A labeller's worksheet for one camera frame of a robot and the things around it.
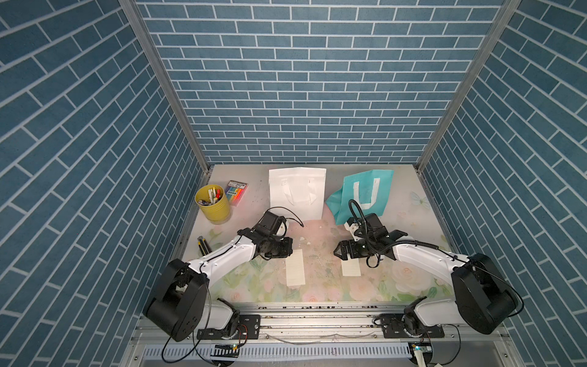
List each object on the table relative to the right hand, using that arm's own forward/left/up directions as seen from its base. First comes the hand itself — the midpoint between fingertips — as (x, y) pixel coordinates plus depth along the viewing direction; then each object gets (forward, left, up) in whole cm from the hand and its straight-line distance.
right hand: (344, 252), depth 87 cm
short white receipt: (-4, -3, -3) cm, 6 cm away
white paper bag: (+18, +20, +11) cm, 29 cm away
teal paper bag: (+23, -9, +12) cm, 27 cm away
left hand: (-3, +18, +2) cm, 18 cm away
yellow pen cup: (+14, +55, +8) cm, 57 cm away
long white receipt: (-9, +18, -3) cm, 21 cm away
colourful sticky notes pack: (+28, +51, -1) cm, 58 cm away
